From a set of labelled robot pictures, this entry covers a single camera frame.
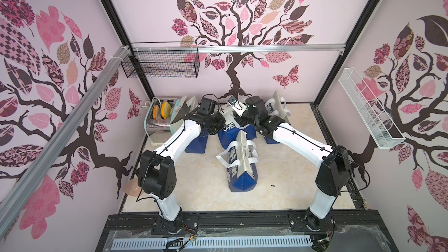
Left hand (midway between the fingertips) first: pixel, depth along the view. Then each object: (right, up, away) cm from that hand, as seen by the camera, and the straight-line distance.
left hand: (225, 126), depth 86 cm
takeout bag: (+3, -2, -1) cm, 3 cm away
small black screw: (+24, -30, -1) cm, 38 cm away
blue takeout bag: (-14, -11, +3) cm, 18 cm away
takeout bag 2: (+27, +11, +4) cm, 29 cm away
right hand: (+6, +9, -4) cm, 11 cm away
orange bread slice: (-37, +8, +4) cm, 38 cm away
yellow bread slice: (-32, +9, +6) cm, 34 cm away
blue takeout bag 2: (+7, -13, -17) cm, 22 cm away
